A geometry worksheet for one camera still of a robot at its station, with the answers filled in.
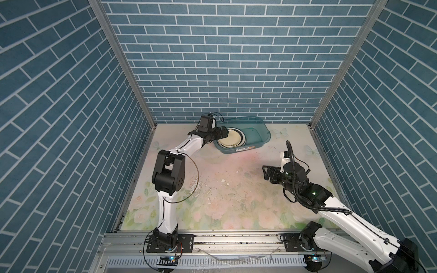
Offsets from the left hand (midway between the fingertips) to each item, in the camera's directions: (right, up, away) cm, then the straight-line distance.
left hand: (226, 132), depth 98 cm
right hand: (+21, -17, -20) cm, 34 cm away
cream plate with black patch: (+6, -3, +7) cm, 10 cm away
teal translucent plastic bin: (+13, 0, +17) cm, 21 cm away
